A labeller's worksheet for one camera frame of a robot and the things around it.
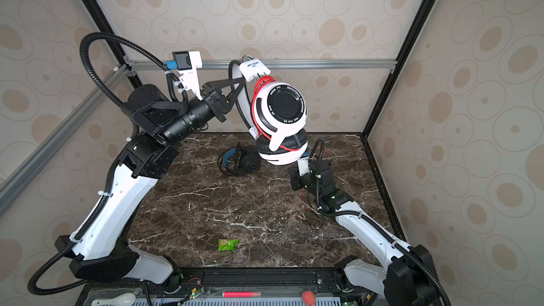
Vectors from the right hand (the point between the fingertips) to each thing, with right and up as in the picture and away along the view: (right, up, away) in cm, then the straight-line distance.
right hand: (291, 167), depth 80 cm
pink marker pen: (-18, -43, -8) cm, 47 cm away
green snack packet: (-24, -29, 0) cm, 38 cm away
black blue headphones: (-25, +2, +26) cm, 36 cm away
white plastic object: (-55, -43, -10) cm, 71 cm away
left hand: (-13, +20, -37) cm, 44 cm away
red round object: (+5, -42, -12) cm, 44 cm away
